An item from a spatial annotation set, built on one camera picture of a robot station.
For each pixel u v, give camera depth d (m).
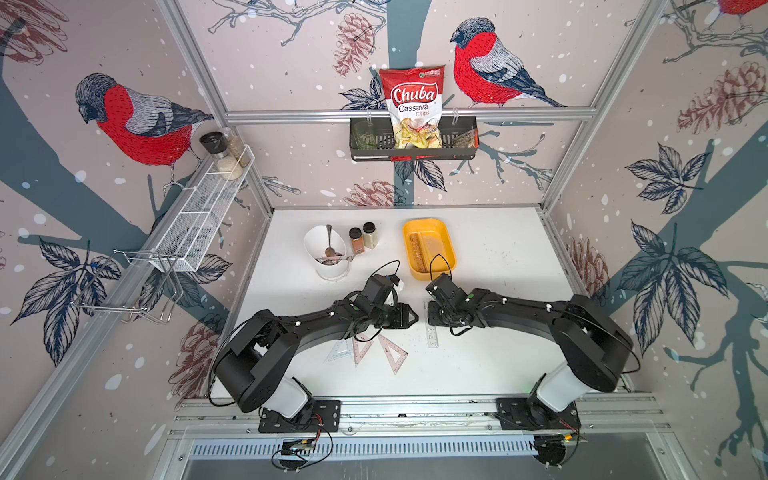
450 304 0.69
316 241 0.91
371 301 0.69
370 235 1.04
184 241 0.81
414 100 0.81
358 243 1.03
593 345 0.45
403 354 0.84
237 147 0.86
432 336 0.87
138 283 0.59
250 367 0.43
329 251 1.01
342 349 0.85
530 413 0.66
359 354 0.83
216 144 0.78
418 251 1.07
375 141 0.93
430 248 1.08
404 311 0.77
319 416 0.73
